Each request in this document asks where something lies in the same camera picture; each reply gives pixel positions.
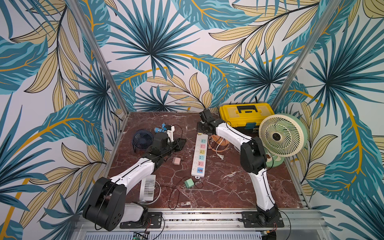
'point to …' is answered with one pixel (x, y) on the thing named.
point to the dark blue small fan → (142, 139)
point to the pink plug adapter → (176, 160)
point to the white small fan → (149, 190)
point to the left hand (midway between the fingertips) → (185, 141)
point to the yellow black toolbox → (246, 116)
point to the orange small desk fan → (213, 140)
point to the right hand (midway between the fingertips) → (199, 126)
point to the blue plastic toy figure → (162, 130)
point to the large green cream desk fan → (282, 135)
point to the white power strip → (200, 156)
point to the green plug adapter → (189, 183)
